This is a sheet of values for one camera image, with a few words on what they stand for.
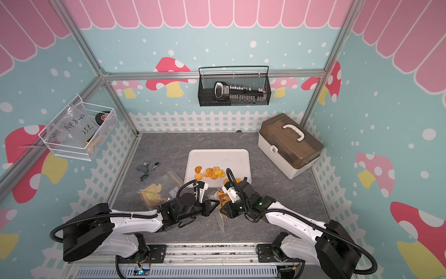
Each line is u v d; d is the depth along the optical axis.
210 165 1.03
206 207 0.71
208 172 0.99
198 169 1.02
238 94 0.88
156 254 0.74
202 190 0.74
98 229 0.43
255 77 0.92
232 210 0.70
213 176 0.97
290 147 0.87
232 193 0.74
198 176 0.97
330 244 0.41
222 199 0.87
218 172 0.99
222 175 0.97
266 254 0.74
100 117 0.81
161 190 0.94
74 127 0.68
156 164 1.03
